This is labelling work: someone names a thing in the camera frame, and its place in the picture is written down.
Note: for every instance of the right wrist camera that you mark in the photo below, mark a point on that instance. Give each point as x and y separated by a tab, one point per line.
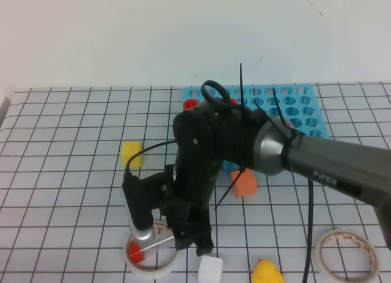
142	196

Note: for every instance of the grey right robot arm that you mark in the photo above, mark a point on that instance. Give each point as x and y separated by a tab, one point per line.
211	133

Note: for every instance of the yellow foam cube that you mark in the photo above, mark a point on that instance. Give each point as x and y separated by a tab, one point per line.
129	149

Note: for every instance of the white foam cube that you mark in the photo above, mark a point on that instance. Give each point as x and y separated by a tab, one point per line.
210	269

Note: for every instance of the yellow rubber duck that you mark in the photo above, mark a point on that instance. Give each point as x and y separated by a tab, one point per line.
266	272

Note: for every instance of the white grid cloth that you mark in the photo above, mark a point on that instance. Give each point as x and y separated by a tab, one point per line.
63	219

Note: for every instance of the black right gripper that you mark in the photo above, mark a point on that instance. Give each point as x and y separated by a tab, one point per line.
188	220

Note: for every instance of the tape roll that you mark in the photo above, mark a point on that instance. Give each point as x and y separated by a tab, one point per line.
360	242
156	266

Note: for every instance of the orange foam cube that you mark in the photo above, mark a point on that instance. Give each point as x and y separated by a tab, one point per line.
246	185

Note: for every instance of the blue tube rack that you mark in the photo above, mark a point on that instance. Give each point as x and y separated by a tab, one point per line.
297	102

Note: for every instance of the red capped clear tube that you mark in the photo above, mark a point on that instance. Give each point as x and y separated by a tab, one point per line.
139	251

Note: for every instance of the left tape roll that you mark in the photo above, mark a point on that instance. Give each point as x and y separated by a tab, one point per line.
156	266

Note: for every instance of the right tape roll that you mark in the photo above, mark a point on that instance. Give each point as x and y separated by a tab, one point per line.
360	242

